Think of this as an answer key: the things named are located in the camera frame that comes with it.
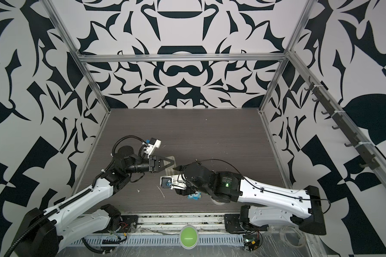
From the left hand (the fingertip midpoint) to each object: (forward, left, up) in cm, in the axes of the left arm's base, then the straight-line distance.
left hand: (174, 161), depth 67 cm
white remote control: (-3, +2, -3) cm, 4 cm away
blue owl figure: (-8, -9, -22) cm, 25 cm away
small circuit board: (-26, -32, -26) cm, 49 cm away
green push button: (-24, -5, -23) cm, 34 cm away
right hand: (-5, 0, -1) cm, 5 cm away
